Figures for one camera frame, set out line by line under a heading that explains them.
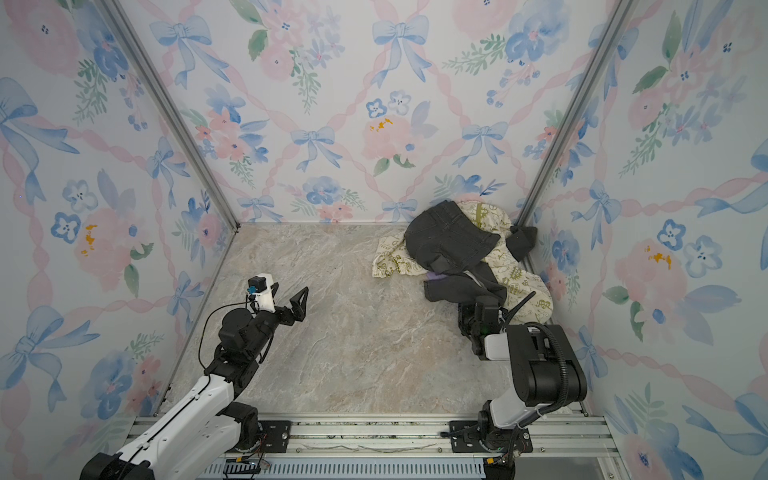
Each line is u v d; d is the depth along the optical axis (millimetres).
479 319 761
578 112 858
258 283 655
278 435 746
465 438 732
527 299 820
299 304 718
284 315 706
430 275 1027
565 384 434
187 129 919
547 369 456
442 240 1044
